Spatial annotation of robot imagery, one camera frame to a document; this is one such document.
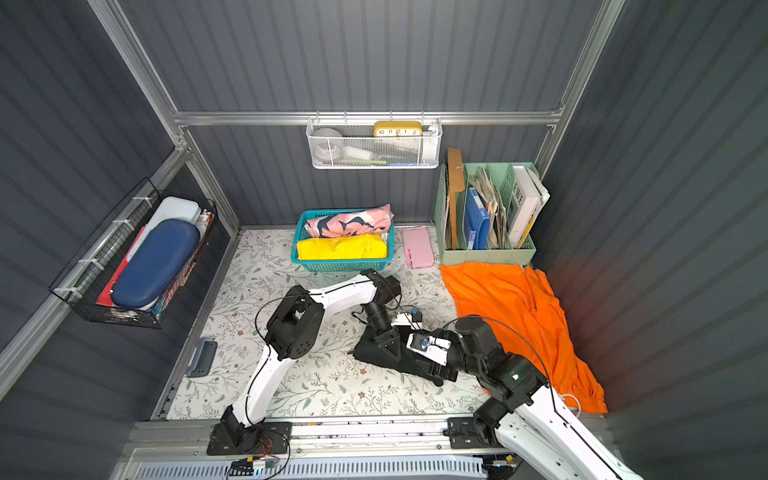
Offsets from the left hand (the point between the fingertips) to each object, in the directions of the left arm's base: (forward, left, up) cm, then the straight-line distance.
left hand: (397, 361), depth 85 cm
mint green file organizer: (+53, -34, +23) cm, 67 cm away
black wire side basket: (+6, +66, +34) cm, 74 cm away
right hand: (-1, -8, +15) cm, 17 cm away
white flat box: (+29, +59, +33) cm, 74 cm away
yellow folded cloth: (+37, +11, +9) cm, 39 cm away
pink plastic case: (+43, -9, 0) cm, 44 cm away
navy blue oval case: (+16, +55, +32) cm, 66 cm away
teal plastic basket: (+32, +15, +4) cm, 35 cm away
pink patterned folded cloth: (+45, +16, +12) cm, 49 cm away
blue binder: (+39, -27, +16) cm, 50 cm away
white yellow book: (+42, -42, +25) cm, 65 cm away
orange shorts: (+12, -40, +2) cm, 42 cm away
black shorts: (+3, +9, +4) cm, 10 cm away
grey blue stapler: (+2, +55, +1) cm, 55 cm away
